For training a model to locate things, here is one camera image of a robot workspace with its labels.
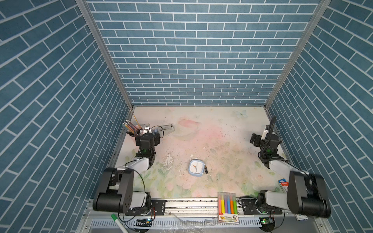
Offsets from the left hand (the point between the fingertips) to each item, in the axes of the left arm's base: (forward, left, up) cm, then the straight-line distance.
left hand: (151, 133), depth 90 cm
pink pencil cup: (+3, +9, 0) cm, 9 cm away
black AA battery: (-19, -35, -10) cm, 41 cm away
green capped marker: (-43, +12, -12) cm, 46 cm away
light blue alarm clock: (-19, -29, -8) cm, 35 cm away
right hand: (-1, -71, 0) cm, 71 cm away
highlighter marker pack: (-39, -44, -9) cm, 60 cm away
